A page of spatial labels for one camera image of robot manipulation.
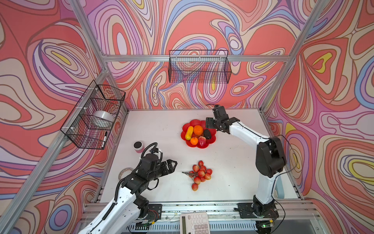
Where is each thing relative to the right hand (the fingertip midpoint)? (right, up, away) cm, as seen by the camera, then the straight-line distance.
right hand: (212, 124), depth 95 cm
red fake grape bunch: (-10, -27, -16) cm, 33 cm away
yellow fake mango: (-16, -6, +4) cm, 17 cm away
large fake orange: (-9, -4, +6) cm, 11 cm away
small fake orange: (-12, -11, +2) cm, 17 cm away
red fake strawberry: (-7, -11, +1) cm, 13 cm away
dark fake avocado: (-2, -7, +6) cm, 10 cm away
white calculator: (-13, -47, -26) cm, 56 cm away
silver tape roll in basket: (-58, +3, -25) cm, 63 cm away
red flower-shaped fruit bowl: (-11, -7, +6) cm, 14 cm away
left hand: (-24, -22, -17) cm, 37 cm away
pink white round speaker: (-48, -14, -3) cm, 51 cm away
